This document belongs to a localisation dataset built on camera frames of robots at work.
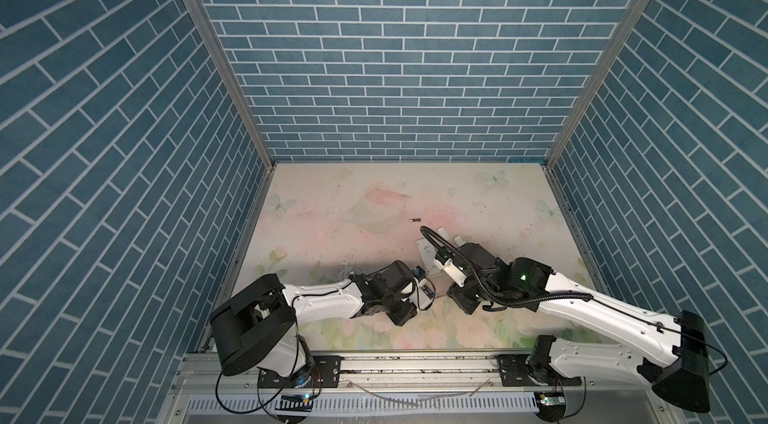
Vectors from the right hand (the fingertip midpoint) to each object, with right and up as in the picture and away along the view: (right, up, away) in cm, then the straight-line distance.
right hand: (447, 287), depth 75 cm
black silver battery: (-7, +14, +28) cm, 32 cm away
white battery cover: (+8, +7, +24) cm, 27 cm away
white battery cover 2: (+3, +10, +27) cm, 29 cm away
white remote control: (-4, -6, +10) cm, 13 cm away
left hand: (-9, -9, +9) cm, 15 cm away
